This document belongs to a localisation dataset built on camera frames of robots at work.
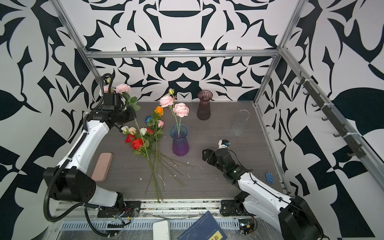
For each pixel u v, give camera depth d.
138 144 0.89
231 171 0.63
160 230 0.66
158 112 1.09
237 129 1.05
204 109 1.04
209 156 0.75
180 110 0.73
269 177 0.83
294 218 0.41
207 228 0.70
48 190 0.63
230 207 0.74
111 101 0.60
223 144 0.76
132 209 0.74
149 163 0.89
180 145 0.85
